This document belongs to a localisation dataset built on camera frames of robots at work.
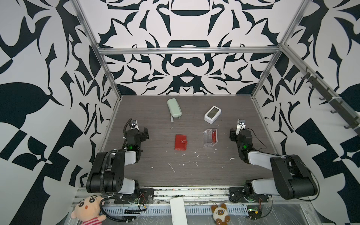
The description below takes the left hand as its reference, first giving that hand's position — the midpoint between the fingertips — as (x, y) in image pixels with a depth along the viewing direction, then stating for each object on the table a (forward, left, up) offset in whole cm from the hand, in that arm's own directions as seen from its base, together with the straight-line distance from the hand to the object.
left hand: (135, 127), depth 92 cm
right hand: (-3, -66, +1) cm, 67 cm away
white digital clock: (+11, -53, -3) cm, 54 cm away
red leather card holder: (-9, -29, -6) cm, 31 cm away
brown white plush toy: (-47, -46, -4) cm, 66 cm away
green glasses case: (+19, -25, -4) cm, 32 cm away
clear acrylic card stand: (-7, -48, -4) cm, 49 cm away
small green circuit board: (-47, -64, -9) cm, 80 cm away
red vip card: (-7, -51, -2) cm, 51 cm away
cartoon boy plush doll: (-44, +14, 0) cm, 46 cm away
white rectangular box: (-46, -27, -2) cm, 53 cm away
